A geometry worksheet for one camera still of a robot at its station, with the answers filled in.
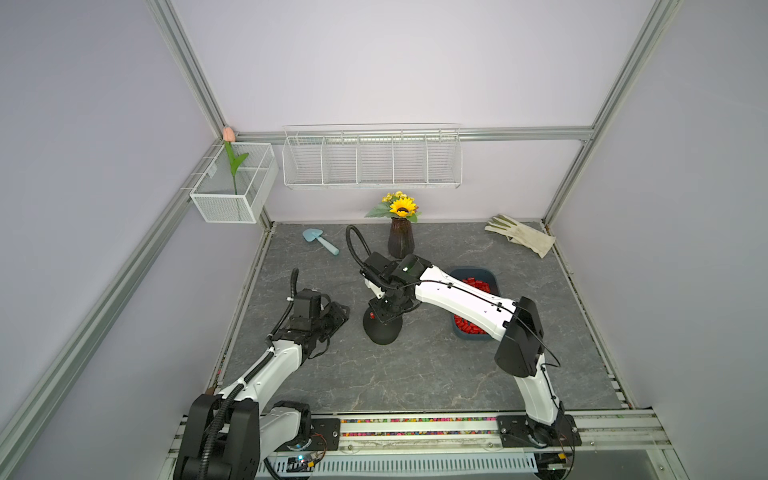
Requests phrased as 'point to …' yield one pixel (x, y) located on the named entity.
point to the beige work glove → (537, 242)
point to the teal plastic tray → (485, 279)
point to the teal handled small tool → (312, 234)
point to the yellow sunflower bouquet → (397, 204)
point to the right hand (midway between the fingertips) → (381, 314)
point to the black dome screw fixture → (382, 332)
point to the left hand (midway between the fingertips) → (348, 314)
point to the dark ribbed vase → (401, 240)
